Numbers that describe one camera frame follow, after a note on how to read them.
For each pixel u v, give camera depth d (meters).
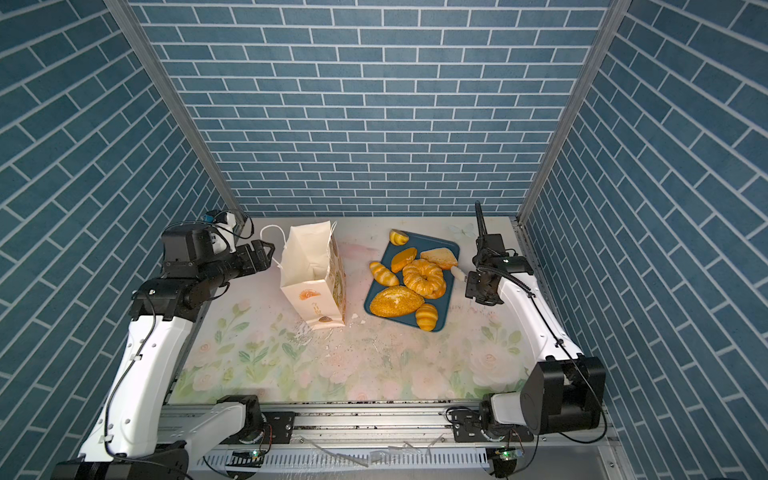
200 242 0.50
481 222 0.71
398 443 0.73
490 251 0.64
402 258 1.03
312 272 0.99
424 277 0.97
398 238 1.08
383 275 0.99
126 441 0.36
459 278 0.92
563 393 0.41
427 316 0.89
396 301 0.91
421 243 1.12
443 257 1.02
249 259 0.61
